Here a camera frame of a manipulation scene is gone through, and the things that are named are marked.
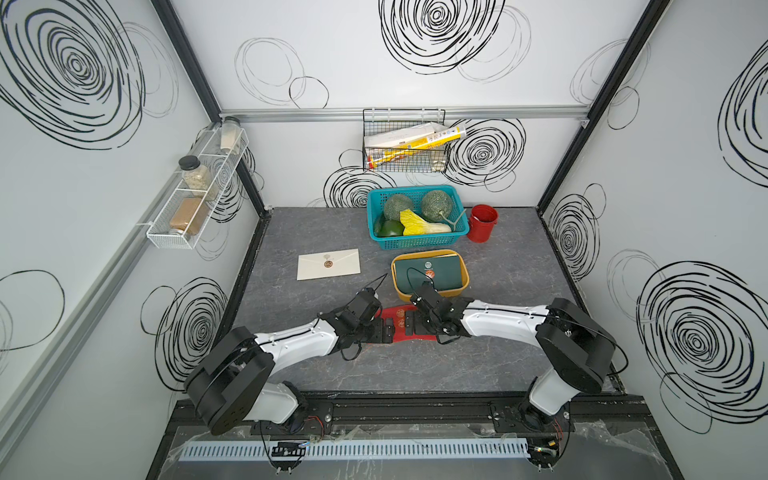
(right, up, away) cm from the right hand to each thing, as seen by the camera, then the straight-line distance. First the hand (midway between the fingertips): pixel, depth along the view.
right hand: (415, 326), depth 88 cm
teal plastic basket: (-13, +41, +26) cm, 50 cm away
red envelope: (-5, +4, +1) cm, 7 cm away
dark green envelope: (+11, +15, +9) cm, 21 cm away
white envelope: (-29, +17, +15) cm, 37 cm away
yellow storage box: (+16, +15, +7) cm, 23 cm away
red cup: (+25, +33, +14) cm, 44 cm away
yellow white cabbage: (+1, +31, +14) cm, 34 cm away
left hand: (-10, -1, -2) cm, 10 cm away
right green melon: (+9, +38, +20) cm, 44 cm away
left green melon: (-5, +39, +20) cm, 44 cm away
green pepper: (-8, +30, +16) cm, 35 cm away
